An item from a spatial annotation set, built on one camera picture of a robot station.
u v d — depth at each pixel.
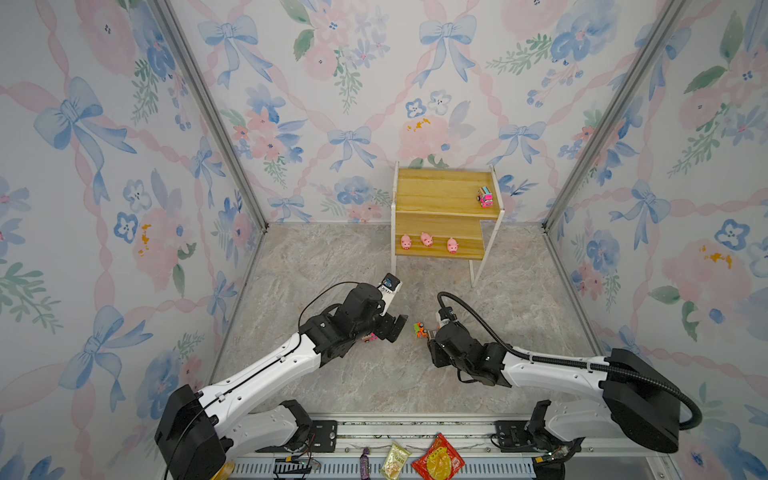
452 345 0.65
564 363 0.50
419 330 0.90
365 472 0.69
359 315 0.57
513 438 0.73
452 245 0.90
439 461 0.70
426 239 0.92
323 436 0.75
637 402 0.42
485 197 0.78
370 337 0.66
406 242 0.91
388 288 0.65
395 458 0.70
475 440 0.75
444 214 0.78
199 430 0.39
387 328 0.67
